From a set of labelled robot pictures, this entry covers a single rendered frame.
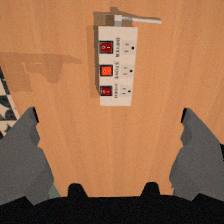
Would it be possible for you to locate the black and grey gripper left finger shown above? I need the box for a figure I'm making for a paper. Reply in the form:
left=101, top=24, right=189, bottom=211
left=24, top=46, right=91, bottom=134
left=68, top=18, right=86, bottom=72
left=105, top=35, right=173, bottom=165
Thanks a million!
left=0, top=107, right=54, bottom=224

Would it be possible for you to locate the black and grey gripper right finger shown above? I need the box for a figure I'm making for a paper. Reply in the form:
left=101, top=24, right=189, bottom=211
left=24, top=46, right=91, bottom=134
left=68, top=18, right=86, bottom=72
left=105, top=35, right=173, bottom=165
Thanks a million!
left=169, top=108, right=224, bottom=224

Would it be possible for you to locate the white power strip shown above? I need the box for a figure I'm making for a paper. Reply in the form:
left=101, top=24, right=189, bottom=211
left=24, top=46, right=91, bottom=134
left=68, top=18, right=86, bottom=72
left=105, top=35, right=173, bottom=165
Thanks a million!
left=98, top=15, right=162, bottom=106

